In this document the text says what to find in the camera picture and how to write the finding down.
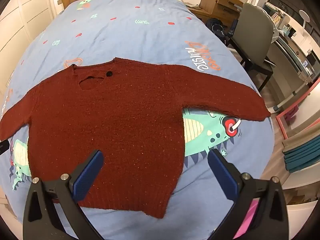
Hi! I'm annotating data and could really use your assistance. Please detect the stack of teal folded cloths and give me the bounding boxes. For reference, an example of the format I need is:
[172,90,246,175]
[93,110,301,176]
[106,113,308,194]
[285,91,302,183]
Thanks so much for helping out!
[282,124,320,174]

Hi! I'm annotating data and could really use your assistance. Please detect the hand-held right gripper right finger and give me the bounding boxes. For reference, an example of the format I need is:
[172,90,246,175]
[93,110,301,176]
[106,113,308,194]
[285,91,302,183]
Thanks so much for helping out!
[207,149,290,240]

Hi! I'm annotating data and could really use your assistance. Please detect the pink frame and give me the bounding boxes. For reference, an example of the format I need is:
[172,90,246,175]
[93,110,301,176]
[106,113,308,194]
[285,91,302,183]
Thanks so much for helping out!
[276,77,320,140]

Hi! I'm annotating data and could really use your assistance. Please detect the blue printed bed sheet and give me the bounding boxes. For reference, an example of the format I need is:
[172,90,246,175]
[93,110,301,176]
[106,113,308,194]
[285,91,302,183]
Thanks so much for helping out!
[0,0,275,240]

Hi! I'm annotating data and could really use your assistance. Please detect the white wardrobe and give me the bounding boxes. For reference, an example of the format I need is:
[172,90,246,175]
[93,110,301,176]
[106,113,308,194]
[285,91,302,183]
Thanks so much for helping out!
[0,0,62,63]

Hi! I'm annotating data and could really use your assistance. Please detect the black backpack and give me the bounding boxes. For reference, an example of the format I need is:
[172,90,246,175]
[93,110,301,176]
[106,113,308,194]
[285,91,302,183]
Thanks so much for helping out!
[205,18,234,46]

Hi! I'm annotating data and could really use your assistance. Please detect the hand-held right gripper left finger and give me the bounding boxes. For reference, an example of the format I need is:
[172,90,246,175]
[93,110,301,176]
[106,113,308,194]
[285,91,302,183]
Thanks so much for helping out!
[22,149,104,240]

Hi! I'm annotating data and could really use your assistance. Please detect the pink object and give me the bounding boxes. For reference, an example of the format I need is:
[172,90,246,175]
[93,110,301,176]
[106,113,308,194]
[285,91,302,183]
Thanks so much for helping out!
[236,200,258,240]

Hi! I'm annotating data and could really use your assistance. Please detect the white desk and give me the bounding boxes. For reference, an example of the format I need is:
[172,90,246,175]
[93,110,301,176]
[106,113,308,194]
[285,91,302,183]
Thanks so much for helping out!
[270,29,320,112]

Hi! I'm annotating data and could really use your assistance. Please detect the white desk lamp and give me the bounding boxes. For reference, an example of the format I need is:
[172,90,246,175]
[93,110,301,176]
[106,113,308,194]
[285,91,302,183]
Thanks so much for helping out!
[299,9,311,37]

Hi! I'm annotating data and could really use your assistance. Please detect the dark red knit sweater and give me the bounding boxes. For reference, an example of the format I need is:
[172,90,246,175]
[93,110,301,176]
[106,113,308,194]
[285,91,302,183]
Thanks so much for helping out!
[0,57,272,219]

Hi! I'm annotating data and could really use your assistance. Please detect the wooden drawer cabinet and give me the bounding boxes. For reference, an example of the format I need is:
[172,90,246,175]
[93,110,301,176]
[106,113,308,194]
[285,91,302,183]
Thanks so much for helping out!
[189,0,244,28]

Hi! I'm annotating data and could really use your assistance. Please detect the grey chair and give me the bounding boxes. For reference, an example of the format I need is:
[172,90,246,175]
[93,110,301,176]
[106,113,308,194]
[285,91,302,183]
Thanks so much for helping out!
[226,2,275,92]

